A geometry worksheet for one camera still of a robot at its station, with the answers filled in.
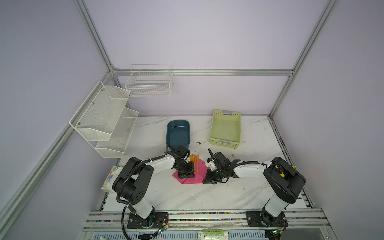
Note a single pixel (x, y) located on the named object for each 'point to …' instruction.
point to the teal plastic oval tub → (178, 133)
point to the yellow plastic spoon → (191, 159)
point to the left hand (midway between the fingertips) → (194, 176)
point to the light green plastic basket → (225, 130)
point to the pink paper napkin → (199, 177)
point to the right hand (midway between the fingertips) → (202, 182)
